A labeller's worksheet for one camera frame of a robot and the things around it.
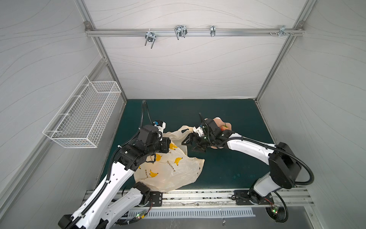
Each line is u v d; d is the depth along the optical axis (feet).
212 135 2.14
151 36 2.62
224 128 3.14
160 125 2.04
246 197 2.40
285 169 1.44
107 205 1.35
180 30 2.51
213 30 2.55
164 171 2.33
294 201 2.42
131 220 2.19
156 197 2.41
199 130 2.57
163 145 1.98
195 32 2.56
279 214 2.34
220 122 3.36
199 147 2.39
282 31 2.51
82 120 2.25
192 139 2.35
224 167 2.80
